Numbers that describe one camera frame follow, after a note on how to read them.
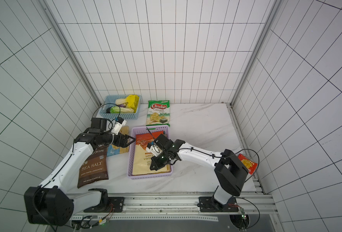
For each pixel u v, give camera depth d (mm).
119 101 1146
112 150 899
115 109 1065
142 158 829
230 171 432
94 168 817
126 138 702
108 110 1146
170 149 605
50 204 385
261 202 790
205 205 723
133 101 1095
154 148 697
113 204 718
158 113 1139
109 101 1188
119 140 690
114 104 1136
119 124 721
